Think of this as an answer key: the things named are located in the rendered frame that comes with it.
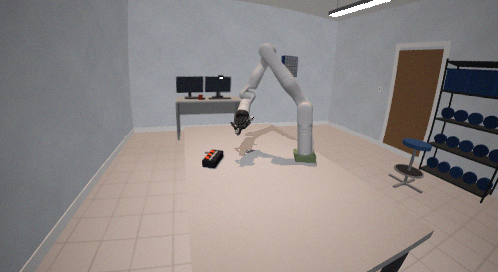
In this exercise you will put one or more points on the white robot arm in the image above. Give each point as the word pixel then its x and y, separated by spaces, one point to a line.
pixel 290 85

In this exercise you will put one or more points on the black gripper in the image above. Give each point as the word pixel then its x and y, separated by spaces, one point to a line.
pixel 241 121

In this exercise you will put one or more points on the black power strip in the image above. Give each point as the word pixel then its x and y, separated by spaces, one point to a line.
pixel 213 158

